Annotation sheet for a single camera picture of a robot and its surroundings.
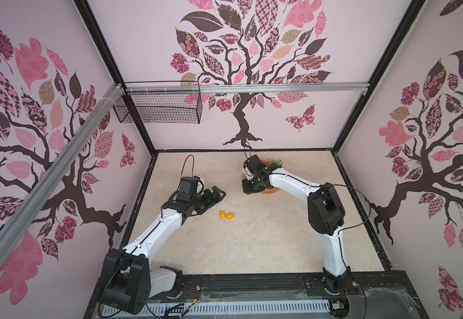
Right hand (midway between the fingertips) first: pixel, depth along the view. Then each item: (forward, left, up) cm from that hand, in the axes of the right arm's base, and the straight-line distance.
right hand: (244, 187), depth 95 cm
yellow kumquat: (-11, +11, -6) cm, 17 cm away
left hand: (-11, +11, +6) cm, 17 cm away
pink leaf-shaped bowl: (-9, -7, +10) cm, 15 cm away
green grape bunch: (+15, -18, +2) cm, 23 cm away
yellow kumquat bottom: (-12, +8, -6) cm, 15 cm away
